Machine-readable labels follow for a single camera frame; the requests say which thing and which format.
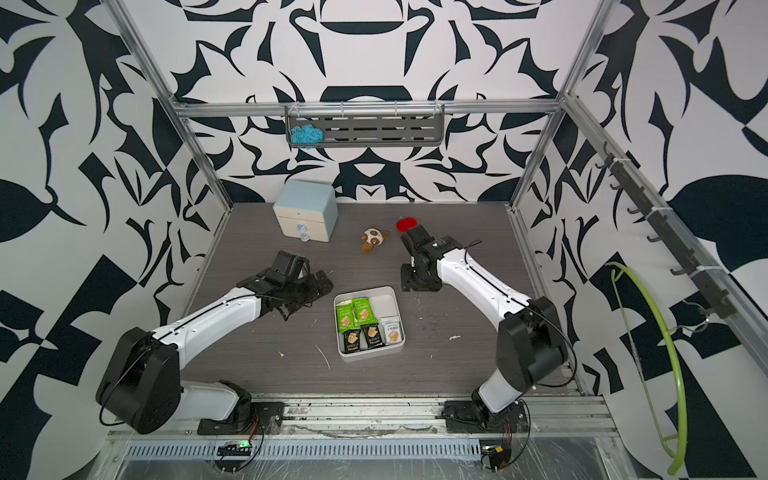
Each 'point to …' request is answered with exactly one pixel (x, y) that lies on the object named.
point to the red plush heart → (405, 224)
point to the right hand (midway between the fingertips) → (408, 280)
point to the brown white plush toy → (372, 237)
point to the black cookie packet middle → (372, 336)
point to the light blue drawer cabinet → (307, 210)
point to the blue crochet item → (306, 134)
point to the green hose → (683, 446)
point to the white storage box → (384, 303)
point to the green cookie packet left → (346, 318)
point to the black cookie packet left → (351, 340)
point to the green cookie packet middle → (363, 312)
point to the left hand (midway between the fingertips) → (319, 285)
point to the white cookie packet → (390, 329)
